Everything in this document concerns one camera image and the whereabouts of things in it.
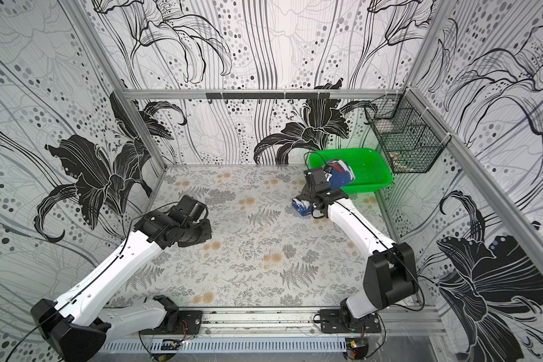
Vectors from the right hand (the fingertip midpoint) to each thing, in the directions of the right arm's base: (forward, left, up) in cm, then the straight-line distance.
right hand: (312, 188), depth 87 cm
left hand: (-21, +37, -1) cm, 42 cm away
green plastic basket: (+27, -34, -18) cm, 47 cm away
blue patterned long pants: (+4, -11, +4) cm, 13 cm away
